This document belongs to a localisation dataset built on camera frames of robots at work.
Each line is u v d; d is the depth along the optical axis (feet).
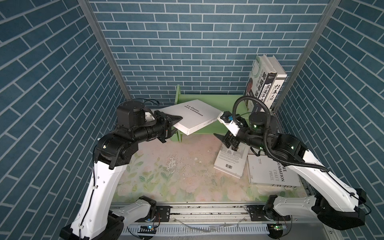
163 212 2.43
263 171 2.74
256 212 2.41
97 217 1.13
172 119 1.75
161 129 1.54
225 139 1.67
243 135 1.63
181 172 2.91
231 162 2.91
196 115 2.04
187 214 2.47
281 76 2.00
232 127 1.60
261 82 2.20
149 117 1.81
